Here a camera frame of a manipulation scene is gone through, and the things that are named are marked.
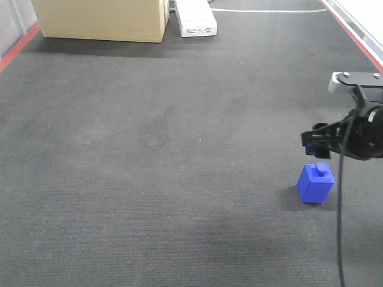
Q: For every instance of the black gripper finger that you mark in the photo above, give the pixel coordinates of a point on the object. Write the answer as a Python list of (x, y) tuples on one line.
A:
[(321, 127), (317, 146)]

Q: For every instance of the large cardboard box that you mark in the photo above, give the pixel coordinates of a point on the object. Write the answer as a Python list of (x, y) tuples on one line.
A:
[(101, 21)]

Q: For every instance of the long white carton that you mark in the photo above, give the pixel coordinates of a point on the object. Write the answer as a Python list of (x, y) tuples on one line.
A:
[(197, 21)]

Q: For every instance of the small blue octagonal part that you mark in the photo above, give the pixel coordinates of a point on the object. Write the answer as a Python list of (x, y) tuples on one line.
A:
[(321, 167)]

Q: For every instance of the blue plastic box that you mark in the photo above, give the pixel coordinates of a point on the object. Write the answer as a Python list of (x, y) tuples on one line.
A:
[(314, 189)]

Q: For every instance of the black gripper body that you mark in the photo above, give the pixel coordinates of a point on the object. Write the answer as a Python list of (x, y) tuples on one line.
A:
[(366, 134)]

